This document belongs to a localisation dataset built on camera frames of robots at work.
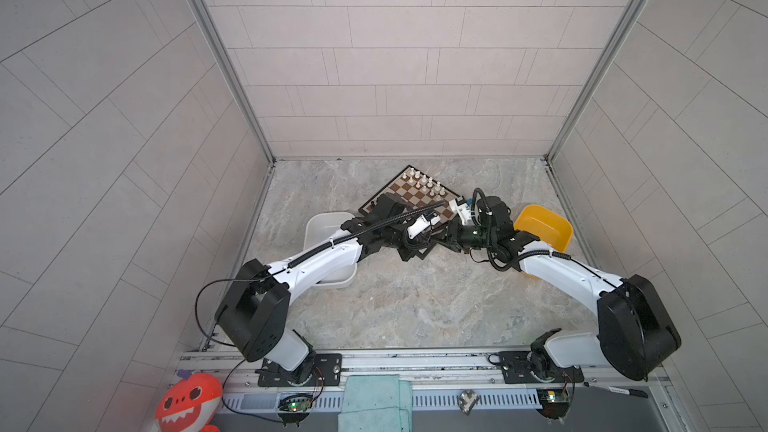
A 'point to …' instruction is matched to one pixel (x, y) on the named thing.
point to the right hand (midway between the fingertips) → (429, 239)
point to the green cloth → (376, 403)
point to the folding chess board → (418, 191)
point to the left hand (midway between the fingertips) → (434, 239)
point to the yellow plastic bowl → (546, 225)
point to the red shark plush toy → (190, 405)
